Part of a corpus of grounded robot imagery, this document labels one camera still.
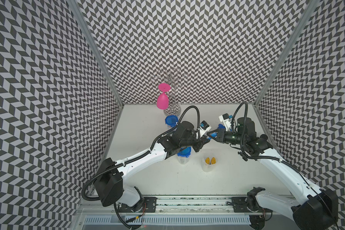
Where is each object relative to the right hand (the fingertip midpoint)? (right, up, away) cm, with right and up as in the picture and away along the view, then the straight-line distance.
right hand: (208, 136), depth 73 cm
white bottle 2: (+4, -14, +4) cm, 15 cm away
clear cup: (-13, -15, +10) cm, 22 cm away
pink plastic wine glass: (-26, +20, +16) cm, 37 cm away
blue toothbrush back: (+2, +1, -3) cm, 4 cm away
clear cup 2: (+2, -20, +9) cm, 22 cm away
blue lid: (-20, +8, +22) cm, 31 cm away
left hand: (-1, -2, +1) cm, 2 cm away
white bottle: (0, -14, +4) cm, 14 cm away
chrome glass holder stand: (-18, +38, +32) cm, 53 cm away
